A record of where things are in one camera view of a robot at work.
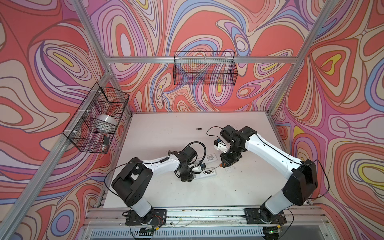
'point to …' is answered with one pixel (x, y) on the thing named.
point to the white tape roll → (105, 122)
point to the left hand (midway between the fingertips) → (190, 174)
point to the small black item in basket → (106, 140)
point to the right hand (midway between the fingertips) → (227, 167)
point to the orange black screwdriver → (220, 165)
